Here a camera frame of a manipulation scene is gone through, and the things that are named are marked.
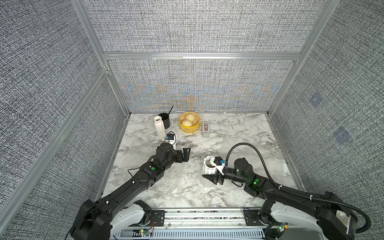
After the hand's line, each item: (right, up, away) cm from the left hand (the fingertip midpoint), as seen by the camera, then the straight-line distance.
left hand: (186, 147), depth 80 cm
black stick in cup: (-11, +23, +23) cm, 34 cm away
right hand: (+10, -7, -6) cm, 14 cm away
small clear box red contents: (+13, +9, +26) cm, 31 cm away
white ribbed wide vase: (+11, -7, -14) cm, 19 cm away
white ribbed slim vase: (-17, +11, +15) cm, 26 cm away
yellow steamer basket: (+6, +14, +29) cm, 32 cm away
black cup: (-15, +17, +24) cm, 33 cm away
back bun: (+2, +19, +30) cm, 35 cm away
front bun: (0, +14, +26) cm, 30 cm away
